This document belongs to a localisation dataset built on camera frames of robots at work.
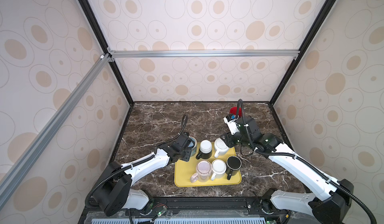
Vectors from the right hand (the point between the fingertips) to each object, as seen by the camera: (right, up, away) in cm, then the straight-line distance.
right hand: (223, 135), depth 76 cm
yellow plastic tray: (-21, -22, +9) cm, 32 cm away
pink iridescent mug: (-10, -17, -1) cm, 20 cm away
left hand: (-17, -10, +9) cm, 22 cm away
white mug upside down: (0, -8, +9) cm, 12 cm away
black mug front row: (+6, -16, +4) cm, 17 cm away
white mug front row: (-2, -18, +3) cm, 19 cm away
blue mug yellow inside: (-15, -10, +9) cm, 20 cm away
